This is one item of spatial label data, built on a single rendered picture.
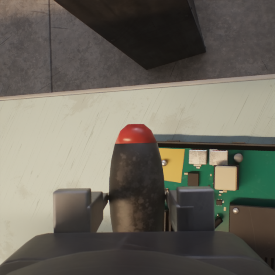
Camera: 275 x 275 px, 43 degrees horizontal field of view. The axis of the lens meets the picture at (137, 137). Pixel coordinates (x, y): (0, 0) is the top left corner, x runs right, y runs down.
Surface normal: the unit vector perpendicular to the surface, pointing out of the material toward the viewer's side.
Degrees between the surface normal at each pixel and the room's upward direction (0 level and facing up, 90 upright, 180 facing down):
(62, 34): 0
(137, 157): 23
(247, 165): 0
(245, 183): 0
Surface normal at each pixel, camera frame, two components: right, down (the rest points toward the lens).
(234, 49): -0.27, 0.00
